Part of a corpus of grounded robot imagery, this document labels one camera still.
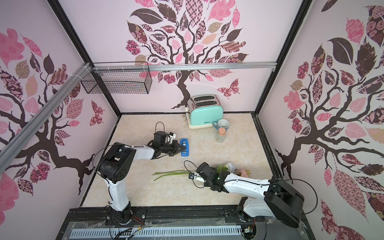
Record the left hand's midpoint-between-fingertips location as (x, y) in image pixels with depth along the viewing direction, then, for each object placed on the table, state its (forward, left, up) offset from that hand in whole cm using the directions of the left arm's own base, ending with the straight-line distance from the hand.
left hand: (186, 150), depth 93 cm
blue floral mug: (+20, -24, +3) cm, 31 cm away
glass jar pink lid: (+10, -24, 0) cm, 25 cm away
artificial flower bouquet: (-14, -25, +4) cm, 29 cm away
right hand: (-13, -13, -2) cm, 18 cm away
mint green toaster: (+26, -12, +11) cm, 30 cm away
